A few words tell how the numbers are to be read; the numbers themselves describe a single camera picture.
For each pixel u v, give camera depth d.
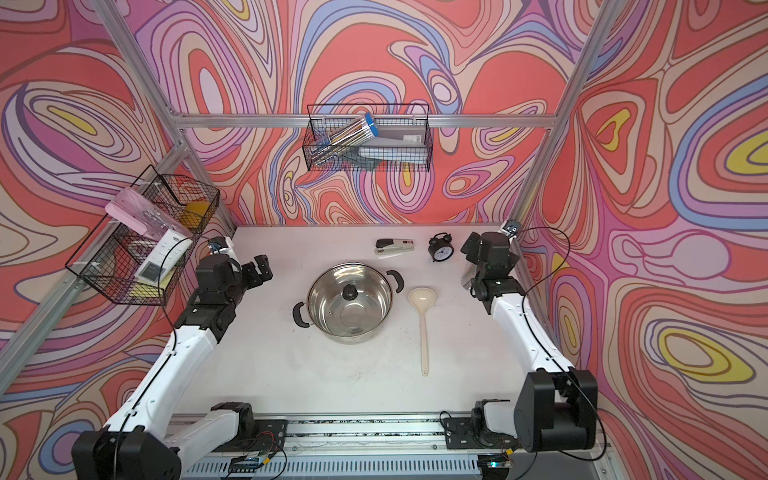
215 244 0.66
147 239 0.69
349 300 0.84
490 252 0.63
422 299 0.96
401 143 0.88
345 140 0.79
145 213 0.72
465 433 0.73
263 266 0.72
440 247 1.04
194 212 0.78
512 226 0.69
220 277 0.58
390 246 1.08
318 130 0.89
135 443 0.38
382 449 0.73
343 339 0.86
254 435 0.71
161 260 0.61
